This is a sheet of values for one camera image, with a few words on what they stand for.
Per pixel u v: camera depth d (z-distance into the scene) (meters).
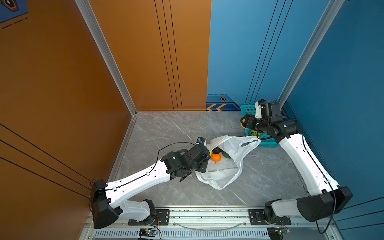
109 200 0.39
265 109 0.56
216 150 0.93
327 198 0.38
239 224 0.73
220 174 0.84
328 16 0.72
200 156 0.53
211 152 0.93
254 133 0.65
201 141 0.64
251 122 0.66
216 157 0.89
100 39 0.80
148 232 0.71
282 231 0.70
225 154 0.88
